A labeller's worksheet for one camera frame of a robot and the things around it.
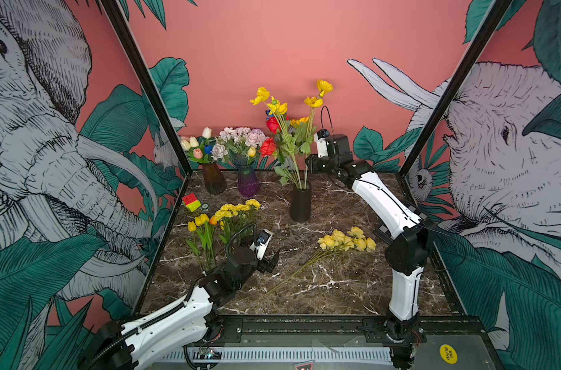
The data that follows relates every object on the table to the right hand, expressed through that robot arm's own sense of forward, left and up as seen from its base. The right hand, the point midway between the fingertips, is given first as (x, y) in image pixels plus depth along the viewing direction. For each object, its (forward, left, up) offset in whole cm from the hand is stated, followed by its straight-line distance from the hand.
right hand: (306, 155), depth 84 cm
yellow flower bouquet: (-3, +6, -4) cm, 7 cm away
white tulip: (+13, +41, +1) cm, 43 cm away
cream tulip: (+8, +45, 0) cm, 46 cm away
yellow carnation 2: (-11, +36, -23) cm, 44 cm away
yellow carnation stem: (-9, +25, -29) cm, 39 cm away
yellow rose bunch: (-20, -20, -28) cm, 40 cm away
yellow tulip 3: (-27, +37, -27) cm, 53 cm away
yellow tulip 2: (-13, +44, -25) cm, 52 cm away
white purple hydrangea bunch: (+11, +26, 0) cm, 28 cm away
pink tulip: (+1, +42, 0) cm, 42 cm away
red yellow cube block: (-4, +51, -24) cm, 56 cm away
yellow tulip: (-15, +48, -27) cm, 57 cm away
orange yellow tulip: (-12, +40, -27) cm, 50 cm away
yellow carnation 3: (-6, +27, -24) cm, 37 cm away
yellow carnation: (-7, +34, -26) cm, 43 cm away
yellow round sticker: (-58, -44, -31) cm, 79 cm away
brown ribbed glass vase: (+9, +43, -24) cm, 50 cm away
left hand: (-27, +13, -16) cm, 34 cm away
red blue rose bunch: (0, +14, +4) cm, 15 cm away
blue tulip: (+4, +38, 0) cm, 38 cm away
